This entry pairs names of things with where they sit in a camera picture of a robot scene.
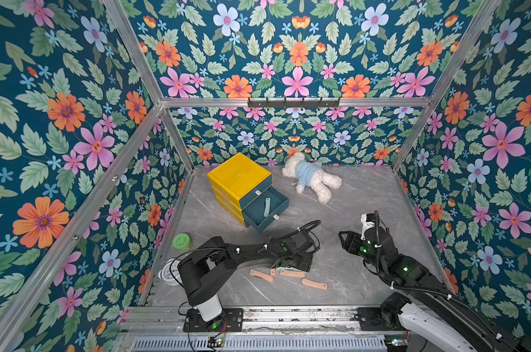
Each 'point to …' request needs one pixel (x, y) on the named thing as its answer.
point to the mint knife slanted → (268, 204)
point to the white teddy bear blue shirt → (310, 174)
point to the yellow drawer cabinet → (236, 182)
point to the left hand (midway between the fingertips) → (310, 261)
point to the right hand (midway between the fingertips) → (346, 232)
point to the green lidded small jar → (181, 241)
